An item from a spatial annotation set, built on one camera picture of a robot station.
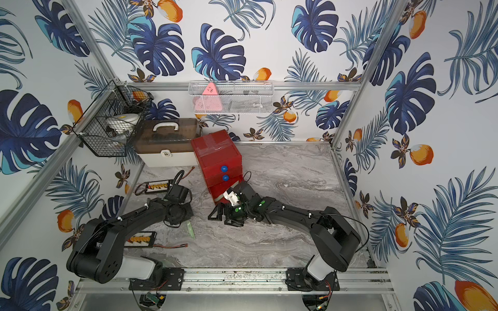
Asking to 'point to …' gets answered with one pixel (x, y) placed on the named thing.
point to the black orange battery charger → (159, 185)
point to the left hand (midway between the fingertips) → (189, 213)
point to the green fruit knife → (190, 230)
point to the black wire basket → (107, 126)
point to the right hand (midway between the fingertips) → (216, 219)
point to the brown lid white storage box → (166, 142)
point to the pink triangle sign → (209, 101)
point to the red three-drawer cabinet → (220, 162)
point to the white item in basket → (124, 123)
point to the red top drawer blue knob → (224, 168)
